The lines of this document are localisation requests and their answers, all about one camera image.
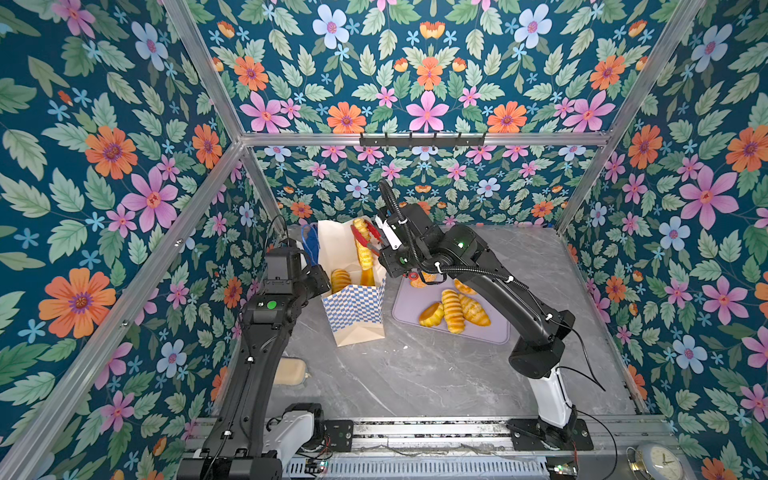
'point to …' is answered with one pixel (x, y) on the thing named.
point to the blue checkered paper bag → (353, 284)
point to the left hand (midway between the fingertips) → (327, 265)
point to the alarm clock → (661, 461)
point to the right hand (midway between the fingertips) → (385, 252)
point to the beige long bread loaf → (291, 371)
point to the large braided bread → (340, 279)
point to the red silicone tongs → (375, 241)
